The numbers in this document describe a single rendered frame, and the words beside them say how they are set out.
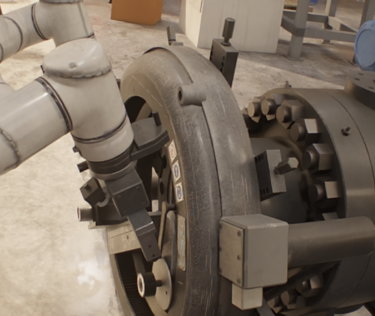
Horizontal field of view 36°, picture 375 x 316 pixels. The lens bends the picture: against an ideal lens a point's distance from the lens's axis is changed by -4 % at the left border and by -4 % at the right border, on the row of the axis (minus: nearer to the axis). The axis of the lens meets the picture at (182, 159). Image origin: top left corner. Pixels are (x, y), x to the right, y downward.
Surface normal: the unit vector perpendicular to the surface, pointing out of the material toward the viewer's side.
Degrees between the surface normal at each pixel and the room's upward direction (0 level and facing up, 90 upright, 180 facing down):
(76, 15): 71
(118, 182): 24
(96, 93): 90
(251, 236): 67
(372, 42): 90
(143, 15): 90
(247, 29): 90
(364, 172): 48
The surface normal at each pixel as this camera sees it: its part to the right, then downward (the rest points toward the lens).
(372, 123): 0.25, -0.64
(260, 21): 0.22, 0.45
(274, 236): 0.36, 0.07
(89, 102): 0.61, 0.41
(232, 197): 0.33, -0.15
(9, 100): -0.13, -0.68
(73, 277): 0.12, -0.89
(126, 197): 0.38, 0.54
